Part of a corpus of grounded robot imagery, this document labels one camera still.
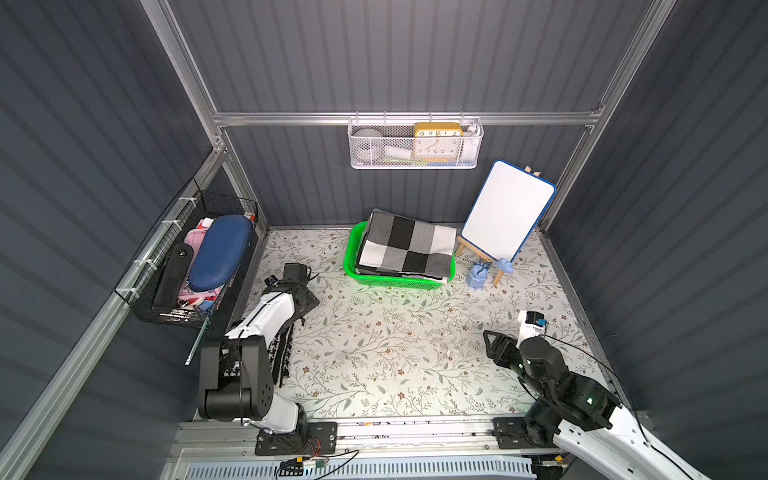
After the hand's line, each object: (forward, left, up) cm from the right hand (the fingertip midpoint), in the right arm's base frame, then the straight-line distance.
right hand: (496, 335), depth 75 cm
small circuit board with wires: (-27, +50, -17) cm, 60 cm away
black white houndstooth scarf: (-1, +59, -10) cm, 59 cm away
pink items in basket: (+1, +72, +15) cm, 74 cm away
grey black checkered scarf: (+35, +25, -5) cm, 43 cm away
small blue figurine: (+25, -1, -7) cm, 26 cm away
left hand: (+12, +56, -8) cm, 58 cm away
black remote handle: (+4, +74, +20) cm, 76 cm away
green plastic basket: (+35, +40, -5) cm, 53 cm away
